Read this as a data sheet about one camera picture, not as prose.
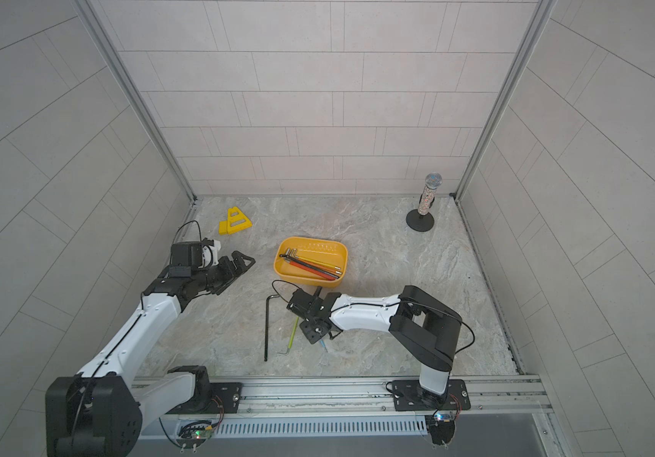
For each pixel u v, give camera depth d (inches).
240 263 28.6
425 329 17.5
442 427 26.9
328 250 39.2
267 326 32.5
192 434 25.7
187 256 24.5
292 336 31.8
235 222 42.7
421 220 42.3
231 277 27.9
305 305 25.7
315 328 23.5
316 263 37.9
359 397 28.7
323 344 31.6
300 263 38.5
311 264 37.2
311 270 37.9
